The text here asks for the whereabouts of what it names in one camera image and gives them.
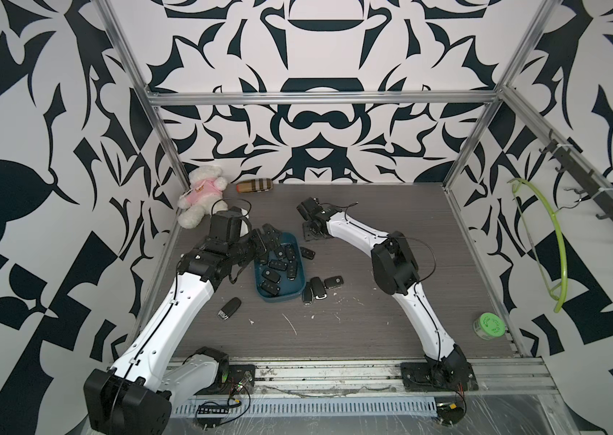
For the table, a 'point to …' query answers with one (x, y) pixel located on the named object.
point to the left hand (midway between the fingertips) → (270, 235)
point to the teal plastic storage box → (279, 273)
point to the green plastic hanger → (560, 242)
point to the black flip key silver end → (307, 295)
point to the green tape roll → (488, 326)
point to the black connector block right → (448, 413)
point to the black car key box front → (269, 287)
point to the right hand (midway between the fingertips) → (313, 228)
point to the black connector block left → (209, 416)
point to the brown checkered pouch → (253, 186)
